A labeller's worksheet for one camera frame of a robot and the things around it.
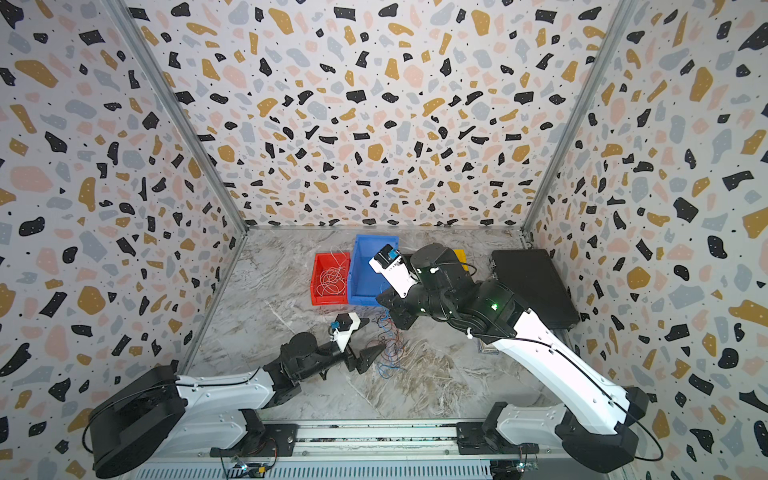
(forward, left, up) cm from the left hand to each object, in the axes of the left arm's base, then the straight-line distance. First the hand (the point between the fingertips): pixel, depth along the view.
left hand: (378, 333), depth 75 cm
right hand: (-1, -1, +18) cm, 18 cm away
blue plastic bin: (+28, +7, -18) cm, 34 cm away
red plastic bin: (+31, +21, -10) cm, 39 cm away
